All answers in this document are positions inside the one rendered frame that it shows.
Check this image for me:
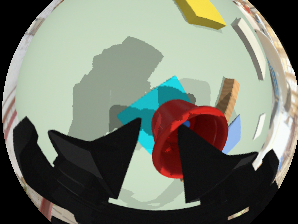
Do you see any red plastic cup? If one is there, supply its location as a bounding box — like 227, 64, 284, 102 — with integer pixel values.
152, 100, 229, 179

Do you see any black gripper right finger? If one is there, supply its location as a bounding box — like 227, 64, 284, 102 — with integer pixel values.
177, 124, 258, 204

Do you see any yellow flat block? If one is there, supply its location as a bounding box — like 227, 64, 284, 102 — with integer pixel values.
174, 0, 226, 30

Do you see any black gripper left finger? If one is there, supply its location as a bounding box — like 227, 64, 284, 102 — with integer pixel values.
48, 117, 142, 200

